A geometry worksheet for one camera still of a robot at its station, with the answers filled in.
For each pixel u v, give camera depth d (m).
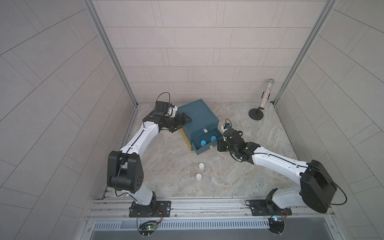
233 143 0.63
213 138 0.85
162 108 0.67
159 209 0.71
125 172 0.43
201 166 0.83
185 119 0.75
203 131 0.80
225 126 0.75
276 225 0.69
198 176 0.79
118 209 0.72
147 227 0.65
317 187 0.41
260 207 0.69
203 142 0.84
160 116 0.67
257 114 1.09
